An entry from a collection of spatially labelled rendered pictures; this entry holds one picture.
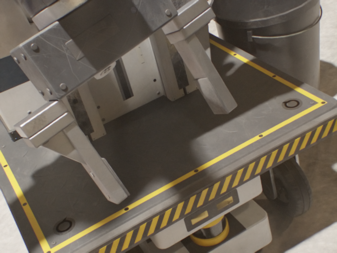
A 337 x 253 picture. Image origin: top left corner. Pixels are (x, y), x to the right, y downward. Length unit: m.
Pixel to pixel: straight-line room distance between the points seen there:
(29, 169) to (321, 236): 0.69
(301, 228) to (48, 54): 1.04
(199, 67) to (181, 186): 0.59
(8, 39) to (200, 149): 0.46
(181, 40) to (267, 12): 1.34
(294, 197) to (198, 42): 0.86
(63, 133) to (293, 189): 0.91
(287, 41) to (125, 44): 1.13
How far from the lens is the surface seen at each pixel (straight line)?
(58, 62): 0.44
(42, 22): 0.46
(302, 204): 1.34
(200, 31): 0.51
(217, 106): 0.52
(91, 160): 0.46
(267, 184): 1.36
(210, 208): 1.14
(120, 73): 1.30
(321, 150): 1.61
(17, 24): 0.93
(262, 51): 1.57
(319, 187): 1.50
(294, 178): 1.31
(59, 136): 0.46
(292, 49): 1.59
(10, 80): 0.96
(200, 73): 0.51
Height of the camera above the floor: 1.02
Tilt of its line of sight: 35 degrees down
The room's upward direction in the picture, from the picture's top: 16 degrees counter-clockwise
